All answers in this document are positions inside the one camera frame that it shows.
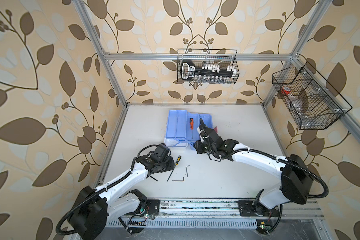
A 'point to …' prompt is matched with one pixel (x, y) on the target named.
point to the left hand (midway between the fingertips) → (175, 163)
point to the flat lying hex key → (179, 180)
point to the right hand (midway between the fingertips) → (195, 145)
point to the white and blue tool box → (182, 127)
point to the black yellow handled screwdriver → (176, 163)
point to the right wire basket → (311, 102)
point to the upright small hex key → (187, 173)
